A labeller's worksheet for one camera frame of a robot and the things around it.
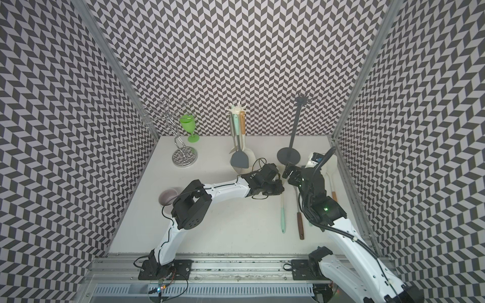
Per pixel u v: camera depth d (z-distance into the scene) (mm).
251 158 956
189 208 527
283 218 844
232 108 765
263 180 733
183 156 1089
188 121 1074
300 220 836
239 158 909
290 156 1072
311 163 632
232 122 774
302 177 540
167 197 849
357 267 424
